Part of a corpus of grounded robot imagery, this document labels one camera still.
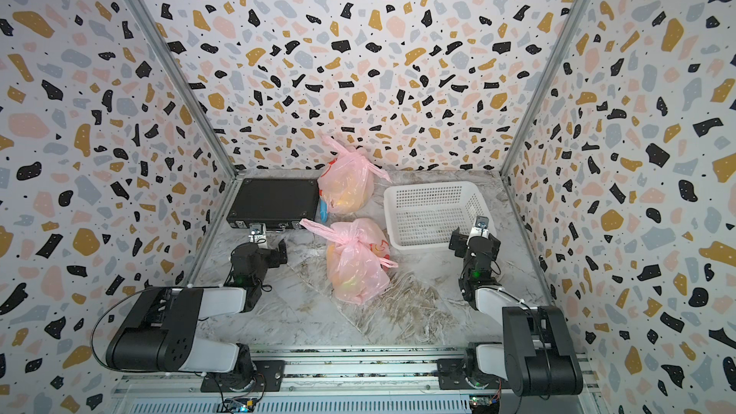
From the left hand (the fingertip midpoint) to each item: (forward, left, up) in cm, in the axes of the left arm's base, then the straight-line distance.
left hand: (270, 240), depth 92 cm
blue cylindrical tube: (+16, -14, -5) cm, 22 cm away
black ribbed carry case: (+20, +3, -6) cm, 21 cm away
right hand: (-1, -66, +4) cm, 66 cm away
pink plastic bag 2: (-11, -29, +8) cm, 32 cm away
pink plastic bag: (+21, -24, +4) cm, 32 cm away
